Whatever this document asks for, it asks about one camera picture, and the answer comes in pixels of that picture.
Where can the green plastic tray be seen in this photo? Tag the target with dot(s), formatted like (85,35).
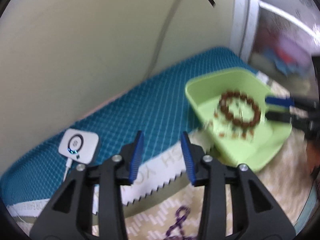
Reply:
(256,146)

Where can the teal quilted mat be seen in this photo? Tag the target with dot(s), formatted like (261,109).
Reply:
(157,107)

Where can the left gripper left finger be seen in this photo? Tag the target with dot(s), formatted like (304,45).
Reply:
(88,203)

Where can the white charger device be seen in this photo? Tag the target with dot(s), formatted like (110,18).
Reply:
(80,146)

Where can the white door frame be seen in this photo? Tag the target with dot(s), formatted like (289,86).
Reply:
(297,19)

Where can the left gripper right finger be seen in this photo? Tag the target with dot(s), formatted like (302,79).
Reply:
(236,204)

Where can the beige zigzag patterned blanket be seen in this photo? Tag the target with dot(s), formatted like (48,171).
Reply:
(256,214)

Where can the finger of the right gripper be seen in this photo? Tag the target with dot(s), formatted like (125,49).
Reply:
(283,102)
(284,117)

